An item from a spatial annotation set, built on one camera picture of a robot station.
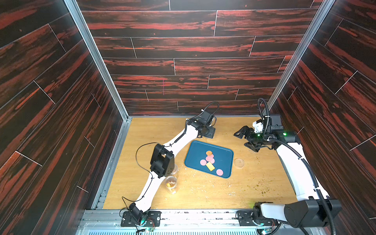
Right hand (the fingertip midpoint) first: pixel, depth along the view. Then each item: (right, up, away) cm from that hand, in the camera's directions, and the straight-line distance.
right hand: (242, 138), depth 77 cm
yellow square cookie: (-15, -19, +14) cm, 28 cm away
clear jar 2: (-38, -24, +1) cm, 45 cm away
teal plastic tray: (-10, -16, +18) cm, 26 cm away
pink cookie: (-13, -16, +17) cm, 26 cm away
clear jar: (-35, -13, -14) cm, 40 cm away
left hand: (-14, +3, +17) cm, 22 cm away
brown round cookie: (-15, -11, +21) cm, 28 cm away
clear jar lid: (+4, -17, +17) cm, 25 cm away
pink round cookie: (-19, -17, +17) cm, 30 cm away
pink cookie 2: (-14, -13, +19) cm, 27 cm away
